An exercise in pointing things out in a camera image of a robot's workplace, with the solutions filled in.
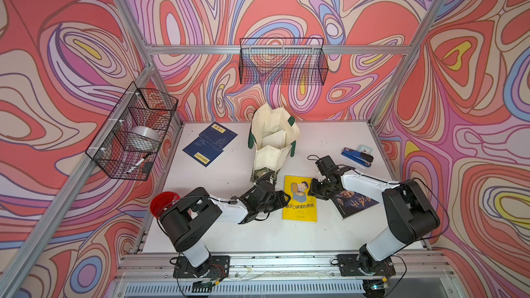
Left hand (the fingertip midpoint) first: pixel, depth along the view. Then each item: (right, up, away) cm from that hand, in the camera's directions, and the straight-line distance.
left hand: (290, 202), depth 86 cm
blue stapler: (+36, +18, +15) cm, 43 cm away
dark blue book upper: (-37, +29, +27) cm, 54 cm away
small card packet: (+41, +22, +19) cm, 50 cm away
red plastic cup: (-51, +3, -8) cm, 52 cm away
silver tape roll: (-53, +27, -17) cm, 62 cm away
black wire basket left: (-62, +40, -4) cm, 74 cm away
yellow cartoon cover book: (+5, -2, 0) cm, 5 cm away
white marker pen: (-56, +17, -15) cm, 61 cm away
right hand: (+10, 0, +4) cm, 11 cm away
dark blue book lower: (-44, +21, +21) cm, 53 cm away
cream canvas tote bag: (-7, +30, +22) cm, 37 cm away
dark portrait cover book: (+26, -1, +2) cm, 26 cm away
